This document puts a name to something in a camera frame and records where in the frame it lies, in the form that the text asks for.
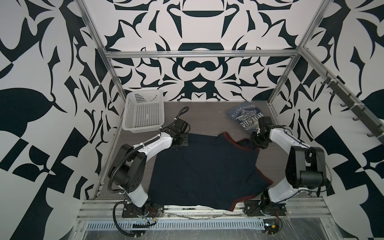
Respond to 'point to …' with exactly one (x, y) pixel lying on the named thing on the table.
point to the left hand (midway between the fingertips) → (184, 138)
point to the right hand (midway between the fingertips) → (254, 140)
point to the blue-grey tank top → (247, 114)
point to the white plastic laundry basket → (143, 110)
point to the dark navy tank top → (211, 170)
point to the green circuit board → (271, 225)
